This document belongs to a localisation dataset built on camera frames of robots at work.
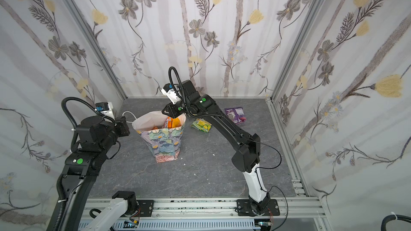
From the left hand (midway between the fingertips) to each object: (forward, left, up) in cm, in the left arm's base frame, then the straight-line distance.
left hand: (126, 116), depth 66 cm
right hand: (+5, -15, -2) cm, 16 cm away
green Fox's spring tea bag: (+16, -31, -31) cm, 47 cm away
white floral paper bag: (-1, -12, -12) cm, 17 cm away
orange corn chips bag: (+10, -4, -24) cm, 26 cm away
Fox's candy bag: (+6, -14, -14) cm, 21 cm away
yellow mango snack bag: (+8, -18, -16) cm, 25 cm away
